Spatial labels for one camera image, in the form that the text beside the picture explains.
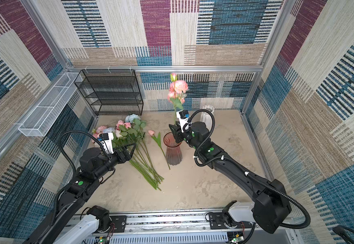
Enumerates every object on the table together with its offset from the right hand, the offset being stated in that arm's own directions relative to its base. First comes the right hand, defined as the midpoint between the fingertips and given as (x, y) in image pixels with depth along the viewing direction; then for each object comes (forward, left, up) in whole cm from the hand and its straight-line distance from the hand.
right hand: (174, 125), depth 76 cm
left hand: (-9, +20, -3) cm, 22 cm away
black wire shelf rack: (+41, +46, -10) cm, 63 cm away
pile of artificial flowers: (+13, +31, -21) cm, 40 cm away
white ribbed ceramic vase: (+14, -19, -9) cm, 25 cm away
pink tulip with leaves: (+15, +17, -25) cm, 34 cm away
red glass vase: (-1, +2, -28) cm, 29 cm away
